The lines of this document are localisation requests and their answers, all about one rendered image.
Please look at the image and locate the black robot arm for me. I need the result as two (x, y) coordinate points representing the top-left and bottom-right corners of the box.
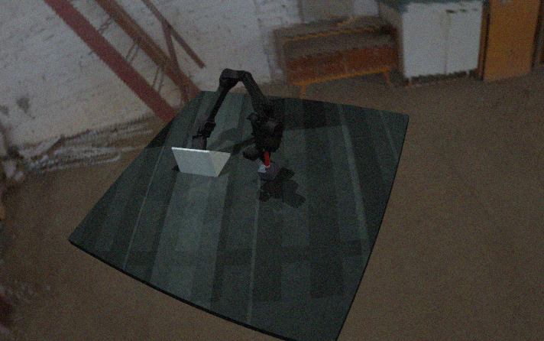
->
(189, 68), (283, 152)

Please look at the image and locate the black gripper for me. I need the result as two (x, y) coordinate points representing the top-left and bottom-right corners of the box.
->
(242, 132), (271, 162)

